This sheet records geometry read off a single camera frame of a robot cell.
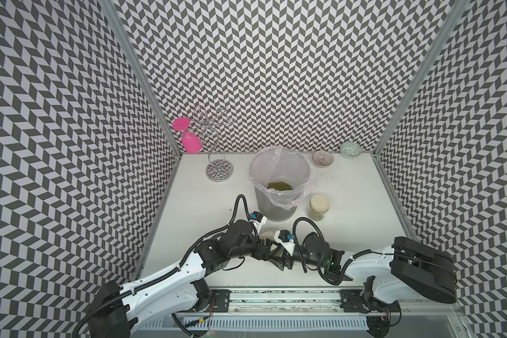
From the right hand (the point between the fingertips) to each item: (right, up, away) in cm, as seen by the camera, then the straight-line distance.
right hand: (269, 249), depth 77 cm
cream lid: (-1, +7, -4) cm, 8 cm away
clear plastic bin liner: (+6, +32, +9) cm, 34 cm away
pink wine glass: (-35, +42, +18) cm, 58 cm away
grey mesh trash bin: (0, +13, +9) cm, 16 cm away
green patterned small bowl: (+46, +41, +39) cm, 73 cm away
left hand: (+1, +2, -3) cm, 3 cm away
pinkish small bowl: (+30, +36, +35) cm, 58 cm away
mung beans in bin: (+5, +22, +22) cm, 31 cm away
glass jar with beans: (+22, +9, +16) cm, 29 cm away
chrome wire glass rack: (-24, +29, +20) cm, 43 cm away
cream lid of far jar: (+22, +16, +11) cm, 29 cm away
